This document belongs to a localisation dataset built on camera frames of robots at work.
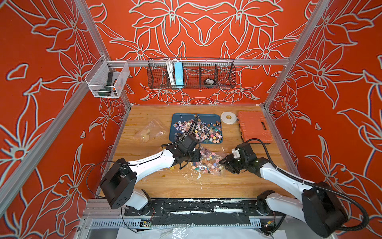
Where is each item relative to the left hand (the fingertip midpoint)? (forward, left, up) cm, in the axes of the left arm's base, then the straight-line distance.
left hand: (200, 154), depth 83 cm
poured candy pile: (+21, -3, -6) cm, 22 cm away
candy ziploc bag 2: (-1, -5, -7) cm, 9 cm away
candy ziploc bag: (+20, +35, -7) cm, 41 cm away
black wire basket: (+48, +4, +22) cm, 53 cm away
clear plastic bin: (+33, +59, +26) cm, 72 cm away
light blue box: (+39, +15, +25) cm, 49 cm away
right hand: (-3, -11, -2) cm, 11 cm away
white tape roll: (+36, -21, -7) cm, 42 cm away
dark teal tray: (+36, -5, -8) cm, 37 cm away
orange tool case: (+28, -37, -6) cm, 47 cm away
